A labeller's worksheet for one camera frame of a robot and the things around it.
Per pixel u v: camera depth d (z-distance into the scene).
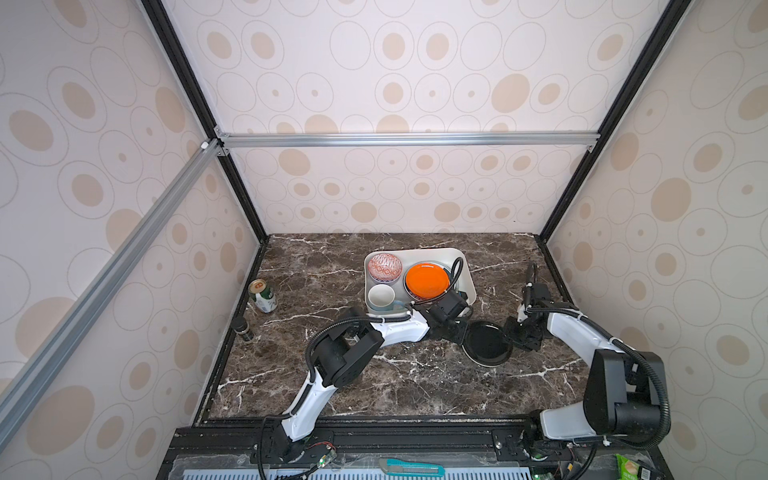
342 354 0.52
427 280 1.02
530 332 0.74
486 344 0.90
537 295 0.73
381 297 0.95
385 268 1.06
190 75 0.77
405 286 1.01
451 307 0.73
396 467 0.70
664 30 0.70
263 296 0.90
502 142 1.68
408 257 1.08
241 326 0.85
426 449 0.75
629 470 0.69
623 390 0.44
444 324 0.76
